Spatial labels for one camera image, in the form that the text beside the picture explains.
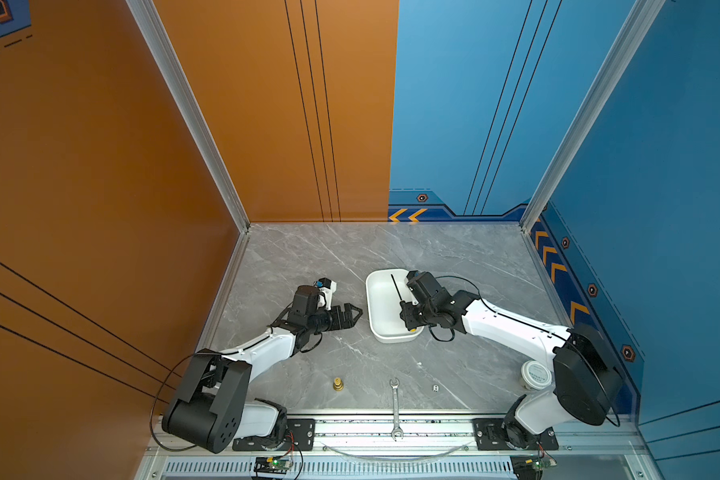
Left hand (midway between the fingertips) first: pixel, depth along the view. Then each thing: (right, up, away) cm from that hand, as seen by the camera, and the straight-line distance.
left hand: (352, 311), depth 88 cm
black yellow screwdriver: (+15, +3, -2) cm, 15 cm away
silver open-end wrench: (+12, -28, -13) cm, 33 cm away
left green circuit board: (-18, -33, -17) cm, 42 cm away
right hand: (+15, -1, -2) cm, 15 cm away
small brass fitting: (-3, -18, -9) cm, 20 cm away
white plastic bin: (+10, +1, +8) cm, 13 cm away
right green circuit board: (+44, -34, -18) cm, 58 cm away
